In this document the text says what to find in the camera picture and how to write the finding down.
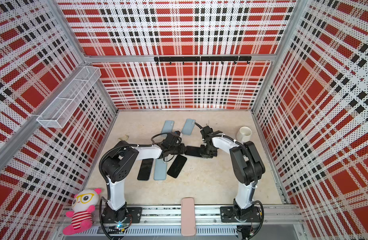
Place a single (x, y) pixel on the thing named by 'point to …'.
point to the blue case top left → (168, 126)
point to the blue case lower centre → (160, 169)
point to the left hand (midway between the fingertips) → (186, 151)
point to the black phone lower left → (145, 169)
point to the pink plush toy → (83, 206)
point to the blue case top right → (188, 126)
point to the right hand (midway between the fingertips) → (205, 156)
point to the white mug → (243, 134)
